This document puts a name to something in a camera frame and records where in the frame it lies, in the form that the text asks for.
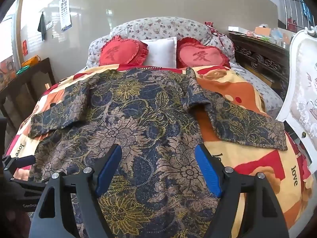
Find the orange paper box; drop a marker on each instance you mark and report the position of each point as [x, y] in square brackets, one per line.
[263, 31]

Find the red wall sticker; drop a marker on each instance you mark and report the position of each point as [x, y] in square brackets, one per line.
[25, 47]

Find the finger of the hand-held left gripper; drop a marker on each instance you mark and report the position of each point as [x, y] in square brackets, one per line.
[29, 185]
[24, 160]

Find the carved dark wooden cabinet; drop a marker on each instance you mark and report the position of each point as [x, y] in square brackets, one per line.
[260, 59]

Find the green bundle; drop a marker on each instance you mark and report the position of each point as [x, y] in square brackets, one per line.
[22, 70]

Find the floral bedding roll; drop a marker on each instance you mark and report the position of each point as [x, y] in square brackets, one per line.
[158, 27]

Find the orange printed poster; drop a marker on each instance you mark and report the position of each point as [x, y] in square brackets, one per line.
[7, 72]

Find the dark wooden side table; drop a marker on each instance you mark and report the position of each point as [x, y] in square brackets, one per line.
[37, 79]

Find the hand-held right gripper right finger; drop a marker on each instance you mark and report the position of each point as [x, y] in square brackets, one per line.
[208, 171]

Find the blue plastic bag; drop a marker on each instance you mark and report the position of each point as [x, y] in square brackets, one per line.
[277, 34]

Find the white square pillow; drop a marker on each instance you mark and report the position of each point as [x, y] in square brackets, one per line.
[161, 52]

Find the dark green hanging cloth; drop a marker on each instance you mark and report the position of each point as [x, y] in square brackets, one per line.
[42, 27]

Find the floral bed sheet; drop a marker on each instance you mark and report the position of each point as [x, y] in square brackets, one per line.
[262, 86]

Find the orange red printed blanket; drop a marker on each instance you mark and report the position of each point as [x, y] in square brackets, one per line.
[247, 89]

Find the orange bag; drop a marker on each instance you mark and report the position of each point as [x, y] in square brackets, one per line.
[31, 60]

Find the white upholstered chair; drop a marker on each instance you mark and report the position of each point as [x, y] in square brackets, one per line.
[304, 79]

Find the red patterned cloth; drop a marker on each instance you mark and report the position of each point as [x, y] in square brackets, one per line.
[213, 27]

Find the metal stair railing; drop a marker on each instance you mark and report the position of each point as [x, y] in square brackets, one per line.
[294, 5]

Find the red heart-shaped pillow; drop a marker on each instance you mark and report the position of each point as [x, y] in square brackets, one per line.
[198, 55]
[118, 53]

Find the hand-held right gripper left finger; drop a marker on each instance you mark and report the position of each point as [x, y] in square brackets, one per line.
[109, 168]

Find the eye chart poster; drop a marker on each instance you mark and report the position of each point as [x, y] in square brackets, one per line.
[65, 12]

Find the blue floral print shirt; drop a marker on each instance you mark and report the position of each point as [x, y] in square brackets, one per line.
[138, 119]

